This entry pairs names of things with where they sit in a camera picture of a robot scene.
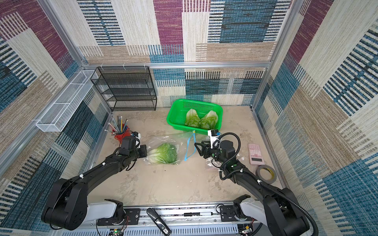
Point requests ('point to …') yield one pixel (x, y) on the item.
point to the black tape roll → (274, 174)
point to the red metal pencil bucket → (119, 136)
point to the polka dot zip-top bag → (209, 165)
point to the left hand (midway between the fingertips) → (146, 148)
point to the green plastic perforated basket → (176, 113)
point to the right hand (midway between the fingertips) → (200, 144)
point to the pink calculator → (255, 154)
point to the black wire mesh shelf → (126, 88)
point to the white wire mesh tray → (59, 112)
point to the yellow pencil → (121, 124)
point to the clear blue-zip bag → (184, 142)
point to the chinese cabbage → (209, 121)
